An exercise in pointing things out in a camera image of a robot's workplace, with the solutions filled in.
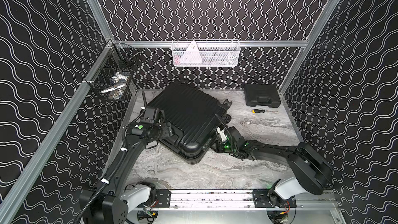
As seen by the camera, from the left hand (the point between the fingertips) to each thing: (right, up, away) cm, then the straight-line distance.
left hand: (165, 129), depth 78 cm
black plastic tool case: (+61, +20, +31) cm, 71 cm away
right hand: (+24, -11, +9) cm, 28 cm away
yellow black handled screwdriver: (+59, +8, +29) cm, 67 cm away
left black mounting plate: (0, -33, -5) cm, 33 cm away
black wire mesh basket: (-31, +27, +6) cm, 42 cm away
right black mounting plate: (+47, -33, -5) cm, 57 cm away
